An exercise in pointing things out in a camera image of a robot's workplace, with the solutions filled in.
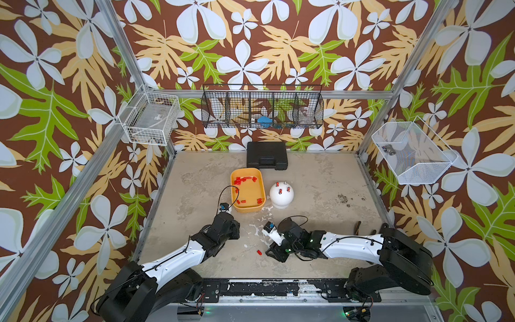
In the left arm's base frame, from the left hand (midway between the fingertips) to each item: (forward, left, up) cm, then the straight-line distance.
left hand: (238, 222), depth 88 cm
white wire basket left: (+33, +38, +30) cm, 59 cm away
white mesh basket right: (+20, -74, +24) cm, 80 cm away
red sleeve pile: (+26, +2, -4) cm, 26 cm away
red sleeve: (-12, -10, -4) cm, 16 cm away
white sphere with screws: (+11, -20, +4) cm, 23 cm away
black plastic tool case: (+41, -14, 0) cm, 44 cm away
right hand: (-11, -12, -2) cm, 17 cm away
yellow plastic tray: (+21, -3, -5) cm, 21 cm away
